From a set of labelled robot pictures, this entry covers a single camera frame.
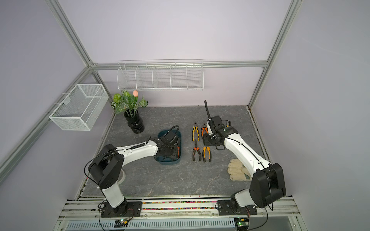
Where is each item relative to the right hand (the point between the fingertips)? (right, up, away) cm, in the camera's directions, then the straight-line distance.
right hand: (207, 139), depth 85 cm
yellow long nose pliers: (-1, -11, +6) cm, 13 cm away
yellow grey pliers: (-6, +6, +22) cm, 24 cm away
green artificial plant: (-49, +22, +4) cm, 54 cm away
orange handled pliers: (-18, -9, +6) cm, 21 cm away
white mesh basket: (-75, +18, -2) cm, 77 cm away
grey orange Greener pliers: (0, +4, +20) cm, 20 cm away
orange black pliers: (-6, -7, +10) cm, 14 cm away
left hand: (-20, -10, +5) cm, 23 cm away
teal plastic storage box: (-18, -10, -4) cm, 21 cm away
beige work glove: (+18, -19, 0) cm, 26 cm away
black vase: (-49, +11, +13) cm, 51 cm away
